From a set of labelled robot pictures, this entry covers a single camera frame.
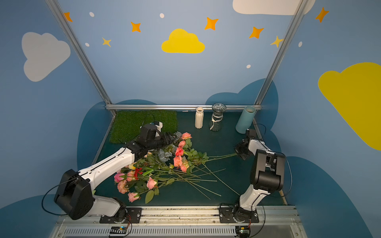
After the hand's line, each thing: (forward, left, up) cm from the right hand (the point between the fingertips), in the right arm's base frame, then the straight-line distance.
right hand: (238, 150), depth 97 cm
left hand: (-4, +40, +18) cm, 44 cm away
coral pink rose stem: (-7, +28, +2) cm, 29 cm away
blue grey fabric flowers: (-10, +47, +4) cm, 48 cm away
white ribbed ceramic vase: (+19, +27, +9) cm, 34 cm away
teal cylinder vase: (+17, -5, +11) cm, 21 cm away
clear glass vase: (+17, +15, +9) cm, 24 cm away
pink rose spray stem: (-11, +34, +4) cm, 36 cm away
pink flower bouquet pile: (-18, +51, +2) cm, 54 cm away
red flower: (-21, +61, +4) cm, 65 cm away
